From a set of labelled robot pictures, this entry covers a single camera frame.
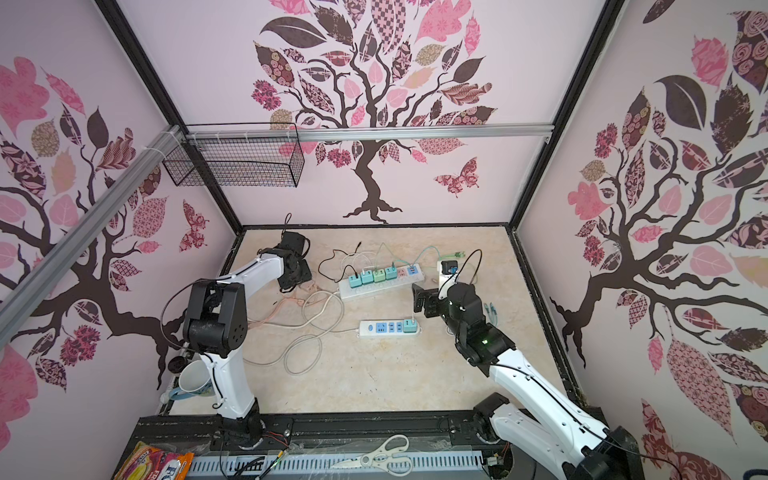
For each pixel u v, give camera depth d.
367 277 0.97
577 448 0.40
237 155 0.95
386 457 0.70
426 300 0.68
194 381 0.77
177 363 0.76
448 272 0.65
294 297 1.00
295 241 0.82
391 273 0.98
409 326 0.85
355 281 0.96
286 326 0.90
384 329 0.90
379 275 0.97
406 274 1.03
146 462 0.68
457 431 0.74
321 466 0.70
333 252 1.10
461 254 1.10
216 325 0.52
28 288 0.52
